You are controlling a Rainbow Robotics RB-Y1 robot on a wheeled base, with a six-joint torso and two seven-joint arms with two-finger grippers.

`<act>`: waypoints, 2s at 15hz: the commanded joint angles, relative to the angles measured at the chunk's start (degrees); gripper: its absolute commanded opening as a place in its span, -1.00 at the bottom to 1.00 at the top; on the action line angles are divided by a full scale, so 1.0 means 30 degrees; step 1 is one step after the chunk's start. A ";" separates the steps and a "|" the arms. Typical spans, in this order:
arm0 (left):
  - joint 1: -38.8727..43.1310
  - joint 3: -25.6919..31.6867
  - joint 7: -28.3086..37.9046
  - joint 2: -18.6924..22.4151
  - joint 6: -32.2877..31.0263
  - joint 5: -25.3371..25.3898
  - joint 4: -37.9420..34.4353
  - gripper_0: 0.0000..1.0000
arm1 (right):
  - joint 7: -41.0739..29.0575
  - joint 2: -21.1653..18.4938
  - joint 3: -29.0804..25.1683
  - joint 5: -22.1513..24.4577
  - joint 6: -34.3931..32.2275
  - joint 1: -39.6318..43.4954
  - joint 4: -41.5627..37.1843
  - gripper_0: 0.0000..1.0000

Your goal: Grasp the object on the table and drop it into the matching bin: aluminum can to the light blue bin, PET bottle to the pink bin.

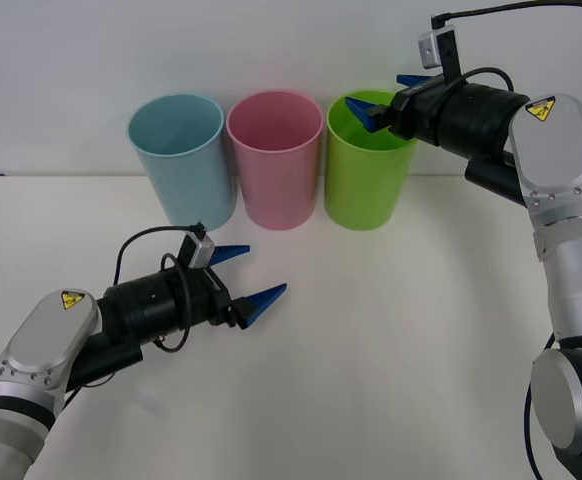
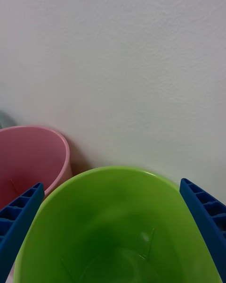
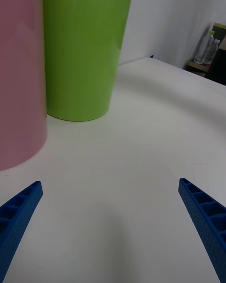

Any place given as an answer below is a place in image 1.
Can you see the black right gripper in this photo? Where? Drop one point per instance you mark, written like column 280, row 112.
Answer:
column 418, row 112

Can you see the pale blue plastic bin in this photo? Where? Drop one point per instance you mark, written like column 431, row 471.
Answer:
column 191, row 175

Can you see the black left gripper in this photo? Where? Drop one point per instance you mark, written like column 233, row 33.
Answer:
column 211, row 302

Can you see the silver-black right robot arm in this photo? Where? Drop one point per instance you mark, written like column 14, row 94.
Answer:
column 556, row 145

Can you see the pink plastic bin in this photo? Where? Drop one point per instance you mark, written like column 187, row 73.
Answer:
column 278, row 185

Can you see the silver-black left robot arm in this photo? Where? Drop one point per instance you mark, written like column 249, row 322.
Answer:
column 46, row 330

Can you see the green plastic bin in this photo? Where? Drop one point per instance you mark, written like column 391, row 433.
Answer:
column 366, row 185

